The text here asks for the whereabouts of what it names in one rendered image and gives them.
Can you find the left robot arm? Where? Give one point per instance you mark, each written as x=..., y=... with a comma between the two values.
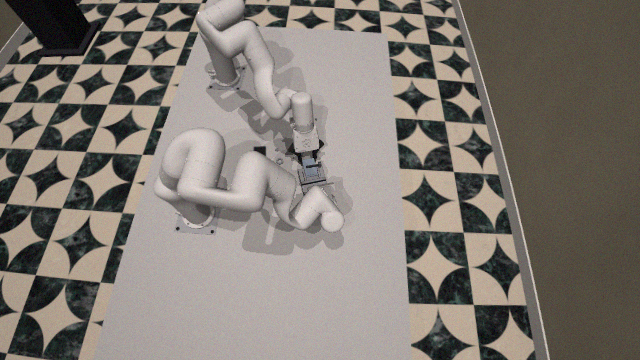
x=244, y=37

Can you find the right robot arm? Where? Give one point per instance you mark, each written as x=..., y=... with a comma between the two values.
x=198, y=156

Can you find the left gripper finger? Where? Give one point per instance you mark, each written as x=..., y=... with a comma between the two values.
x=291, y=149
x=314, y=152

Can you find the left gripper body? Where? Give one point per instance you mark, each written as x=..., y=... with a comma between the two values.
x=305, y=141

